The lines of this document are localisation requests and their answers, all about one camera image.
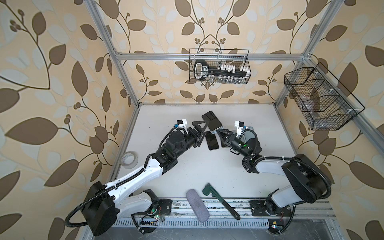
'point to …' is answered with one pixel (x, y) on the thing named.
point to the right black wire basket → (326, 104)
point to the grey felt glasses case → (198, 206)
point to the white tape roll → (129, 159)
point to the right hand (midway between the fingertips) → (216, 131)
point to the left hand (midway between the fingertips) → (210, 126)
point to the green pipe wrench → (208, 189)
